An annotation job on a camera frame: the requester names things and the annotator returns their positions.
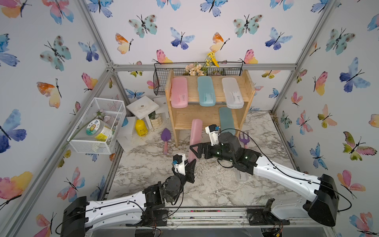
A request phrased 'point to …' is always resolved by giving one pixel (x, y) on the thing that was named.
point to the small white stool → (141, 107)
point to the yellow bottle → (141, 127)
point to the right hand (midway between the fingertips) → (196, 145)
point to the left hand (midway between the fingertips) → (194, 160)
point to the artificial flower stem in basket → (101, 113)
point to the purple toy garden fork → (244, 140)
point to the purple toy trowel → (166, 136)
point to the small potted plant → (155, 119)
